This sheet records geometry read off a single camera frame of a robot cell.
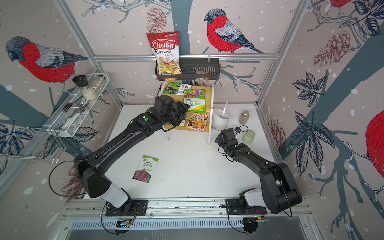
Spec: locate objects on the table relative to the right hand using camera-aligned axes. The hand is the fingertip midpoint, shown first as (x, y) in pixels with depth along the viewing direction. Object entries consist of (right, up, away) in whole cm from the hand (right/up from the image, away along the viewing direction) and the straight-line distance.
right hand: (222, 139), depth 92 cm
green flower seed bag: (-17, +24, -16) cm, 33 cm away
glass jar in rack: (-73, +33, -9) cm, 81 cm away
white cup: (-2, +13, -1) cm, 13 cm away
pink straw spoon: (+2, +16, +9) cm, 19 cm away
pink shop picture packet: (-16, +11, -2) cm, 19 cm away
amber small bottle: (+17, +14, +10) cm, 24 cm away
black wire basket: (-19, +49, +15) cm, 55 cm away
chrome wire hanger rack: (-76, +6, -29) cm, 82 cm away
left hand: (-19, +20, -20) cm, 33 cm away
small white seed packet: (-23, +32, -9) cm, 40 cm away
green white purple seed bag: (-47, -17, -5) cm, 50 cm away
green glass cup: (+17, +1, +2) cm, 17 cm away
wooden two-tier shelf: (-10, +21, -19) cm, 30 cm away
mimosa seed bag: (-30, +31, -9) cm, 44 cm away
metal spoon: (-73, +18, -21) cm, 78 cm away
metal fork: (-80, +20, -21) cm, 85 cm away
